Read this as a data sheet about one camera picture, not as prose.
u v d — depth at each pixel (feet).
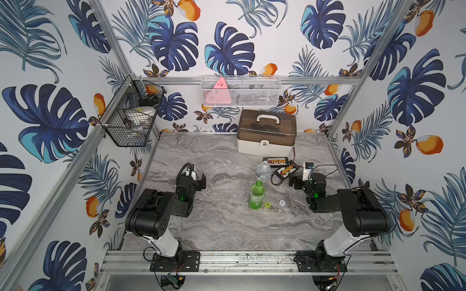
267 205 2.95
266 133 3.17
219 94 2.95
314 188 2.46
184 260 2.41
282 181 3.20
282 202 2.96
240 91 3.31
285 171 3.35
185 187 2.39
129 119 2.70
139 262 2.49
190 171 2.62
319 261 2.22
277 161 3.39
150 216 1.52
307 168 2.76
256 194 2.86
